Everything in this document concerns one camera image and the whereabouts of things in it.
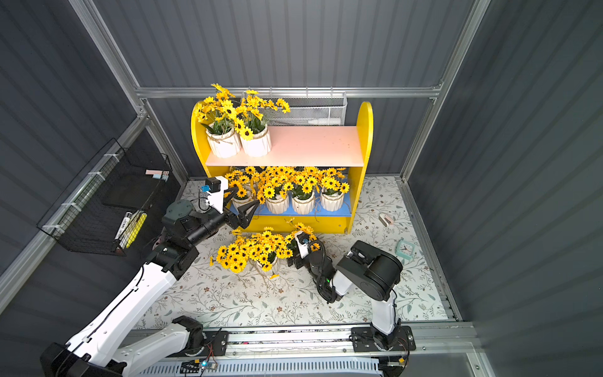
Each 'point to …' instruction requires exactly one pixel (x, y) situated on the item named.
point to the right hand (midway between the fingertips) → (297, 240)
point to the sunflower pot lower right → (332, 190)
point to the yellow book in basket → (133, 229)
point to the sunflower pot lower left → (240, 180)
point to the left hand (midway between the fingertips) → (245, 195)
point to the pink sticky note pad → (158, 174)
